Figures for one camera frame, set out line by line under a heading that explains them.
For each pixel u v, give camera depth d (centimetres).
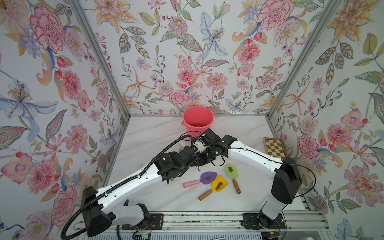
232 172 91
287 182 44
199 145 75
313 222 76
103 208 39
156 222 74
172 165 50
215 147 61
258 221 67
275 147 99
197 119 97
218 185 86
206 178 88
